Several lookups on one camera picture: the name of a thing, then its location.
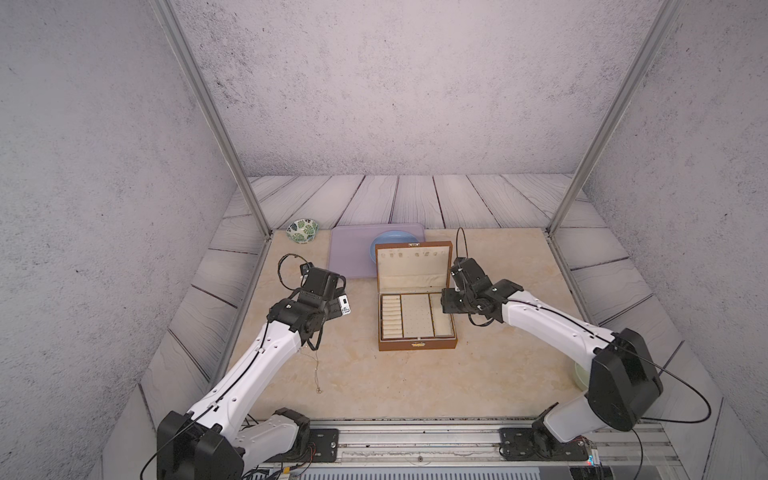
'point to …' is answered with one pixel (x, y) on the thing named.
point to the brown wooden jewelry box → (415, 312)
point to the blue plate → (390, 237)
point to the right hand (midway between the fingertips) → (450, 299)
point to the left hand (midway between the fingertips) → (333, 302)
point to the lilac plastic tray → (349, 247)
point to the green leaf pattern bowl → (302, 231)
